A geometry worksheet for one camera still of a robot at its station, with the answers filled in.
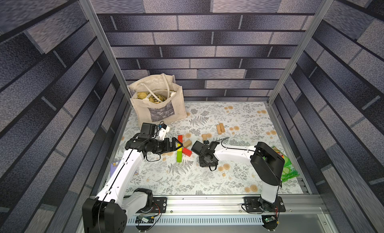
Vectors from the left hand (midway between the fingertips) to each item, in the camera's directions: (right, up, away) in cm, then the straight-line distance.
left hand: (176, 145), depth 76 cm
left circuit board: (-16, -35, -5) cm, 38 cm away
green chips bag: (+60, -15, +1) cm, 61 cm away
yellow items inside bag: (-22, +28, +14) cm, 38 cm away
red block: (0, 0, +22) cm, 22 cm away
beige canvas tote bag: (-14, +25, +14) cm, 32 cm away
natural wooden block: (+5, -3, +18) cm, 19 cm away
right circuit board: (+47, -37, -3) cm, 60 cm away
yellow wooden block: (+1, -5, +14) cm, 15 cm away
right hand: (+15, -13, +13) cm, 24 cm away
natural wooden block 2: (+29, +7, +28) cm, 41 cm away
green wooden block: (0, -10, +14) cm, 17 cm away
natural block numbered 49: (+27, +6, +27) cm, 39 cm away
